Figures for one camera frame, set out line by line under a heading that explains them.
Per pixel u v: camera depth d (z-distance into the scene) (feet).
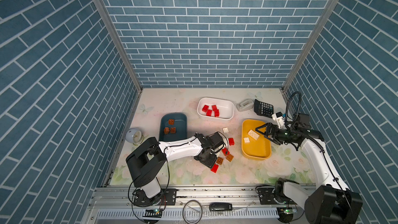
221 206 2.28
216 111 3.44
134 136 2.86
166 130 3.15
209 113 3.36
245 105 3.52
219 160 2.79
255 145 3.05
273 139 2.24
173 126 3.18
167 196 2.44
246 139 3.02
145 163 1.46
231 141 3.01
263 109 3.47
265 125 2.32
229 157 2.78
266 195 2.42
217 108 3.55
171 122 3.25
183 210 2.27
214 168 2.68
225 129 3.17
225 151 2.89
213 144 2.19
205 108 3.53
